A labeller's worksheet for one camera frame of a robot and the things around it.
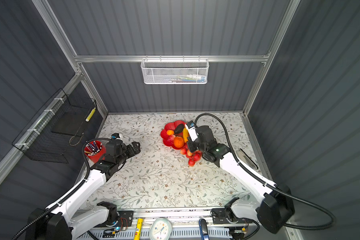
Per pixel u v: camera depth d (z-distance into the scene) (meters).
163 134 1.03
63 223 0.41
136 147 0.76
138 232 0.68
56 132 0.73
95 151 0.81
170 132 1.04
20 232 0.36
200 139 0.60
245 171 0.47
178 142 0.96
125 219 0.72
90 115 0.82
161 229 0.69
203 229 0.67
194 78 0.91
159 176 0.88
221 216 0.73
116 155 0.63
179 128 1.06
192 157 0.80
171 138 0.99
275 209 0.40
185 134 1.02
